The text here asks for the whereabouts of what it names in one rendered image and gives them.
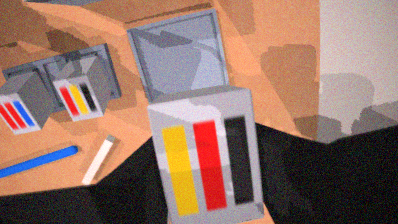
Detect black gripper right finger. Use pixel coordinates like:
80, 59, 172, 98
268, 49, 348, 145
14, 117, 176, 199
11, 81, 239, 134
255, 122, 398, 224

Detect large white wall panel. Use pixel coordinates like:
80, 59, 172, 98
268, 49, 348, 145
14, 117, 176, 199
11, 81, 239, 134
317, 0, 398, 144

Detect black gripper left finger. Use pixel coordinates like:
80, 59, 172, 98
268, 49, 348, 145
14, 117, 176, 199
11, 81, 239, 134
0, 136, 168, 224

